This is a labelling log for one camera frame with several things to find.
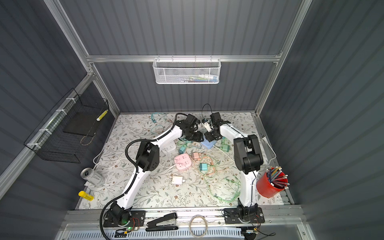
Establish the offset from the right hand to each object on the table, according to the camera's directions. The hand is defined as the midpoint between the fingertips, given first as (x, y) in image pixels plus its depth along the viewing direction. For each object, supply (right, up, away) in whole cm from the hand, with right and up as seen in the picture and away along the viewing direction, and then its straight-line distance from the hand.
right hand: (212, 136), depth 101 cm
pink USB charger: (-12, -12, -8) cm, 18 cm away
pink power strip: (-19, -15, -10) cm, 27 cm away
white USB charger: (-22, -24, -17) cm, 37 cm away
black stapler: (-26, -40, -31) cm, 57 cm away
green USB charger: (+9, -8, -3) cm, 12 cm away
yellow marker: (-67, -29, -26) cm, 78 cm away
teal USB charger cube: (-6, -18, -12) cm, 23 cm away
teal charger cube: (-20, -9, -5) cm, 22 cm away
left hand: (-8, -2, +1) cm, 8 cm away
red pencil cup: (+25, -20, -32) cm, 45 cm away
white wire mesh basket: (-19, +53, +22) cm, 61 cm away
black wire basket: (-75, +3, -29) cm, 80 cm away
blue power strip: (-3, -6, -3) cm, 7 cm away
